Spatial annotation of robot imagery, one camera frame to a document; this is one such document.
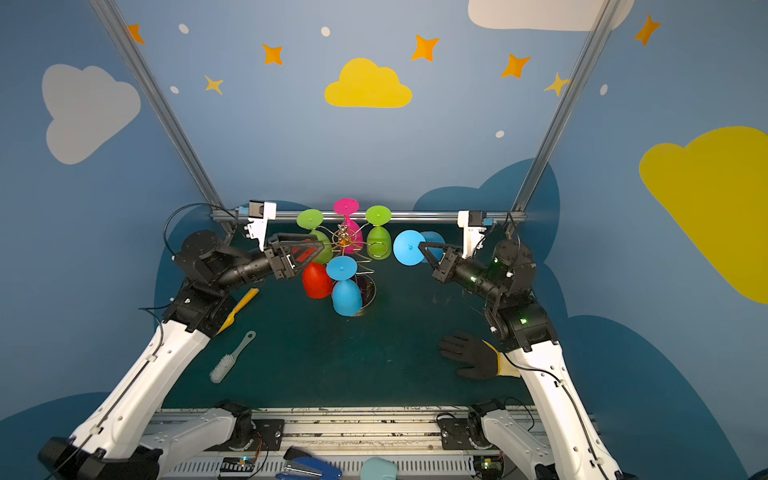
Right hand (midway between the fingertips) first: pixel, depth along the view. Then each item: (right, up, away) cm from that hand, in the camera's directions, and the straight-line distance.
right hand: (423, 243), depth 60 cm
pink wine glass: (-17, +1, +18) cm, 25 cm away
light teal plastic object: (-10, -54, +10) cm, 56 cm away
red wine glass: (-26, -9, +16) cm, 32 cm away
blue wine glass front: (-18, -12, +16) cm, 27 cm away
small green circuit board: (-45, -55, +13) cm, 72 cm away
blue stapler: (-28, -52, +9) cm, 60 cm away
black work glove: (+18, -32, +25) cm, 45 cm away
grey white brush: (-53, -33, +24) cm, 67 cm away
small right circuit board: (+18, -56, +13) cm, 60 cm away
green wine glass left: (-28, +8, +22) cm, 37 cm away
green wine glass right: (-10, +2, +33) cm, 34 cm away
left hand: (-21, +1, -2) cm, 21 cm away
